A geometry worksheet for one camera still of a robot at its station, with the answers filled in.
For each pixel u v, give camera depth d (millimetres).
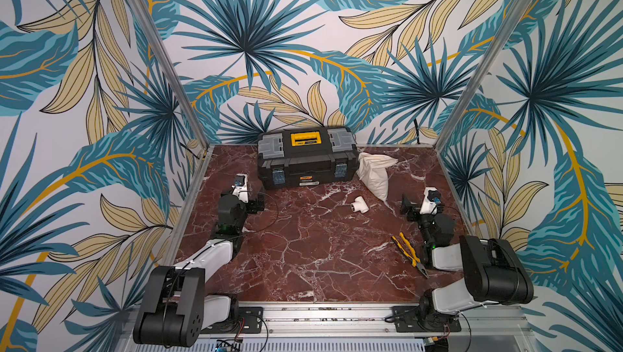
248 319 723
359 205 965
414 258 854
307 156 930
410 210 813
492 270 457
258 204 808
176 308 412
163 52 851
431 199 748
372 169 904
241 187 737
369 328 736
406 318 735
